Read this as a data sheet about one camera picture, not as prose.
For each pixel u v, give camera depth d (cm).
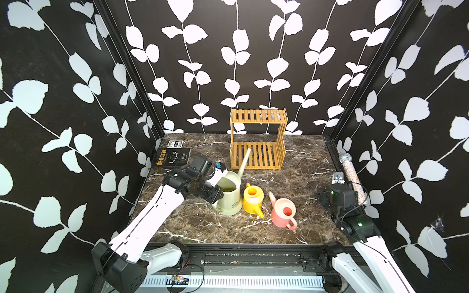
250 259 77
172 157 107
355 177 76
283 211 77
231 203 82
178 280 70
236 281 70
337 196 56
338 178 64
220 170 66
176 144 114
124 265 36
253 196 82
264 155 110
